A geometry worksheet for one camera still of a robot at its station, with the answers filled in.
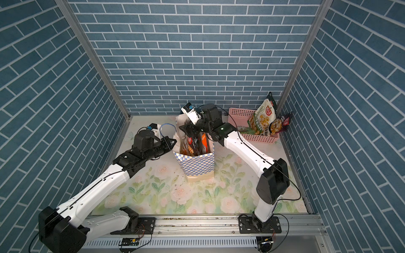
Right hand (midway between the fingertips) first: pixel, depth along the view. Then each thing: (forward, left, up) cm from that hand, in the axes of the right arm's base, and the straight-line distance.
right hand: (187, 121), depth 76 cm
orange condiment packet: (-6, -9, -7) cm, 12 cm away
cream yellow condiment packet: (+23, -43, -20) cm, 52 cm away
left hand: (-8, +2, -5) cm, 10 cm away
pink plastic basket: (+34, -30, -29) cm, 54 cm away
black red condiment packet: (-9, -4, -6) cm, 12 cm away
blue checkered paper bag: (-17, -7, -14) cm, 23 cm away
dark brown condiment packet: (+19, -55, -18) cm, 61 cm away
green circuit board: (-47, +22, -33) cm, 62 cm away
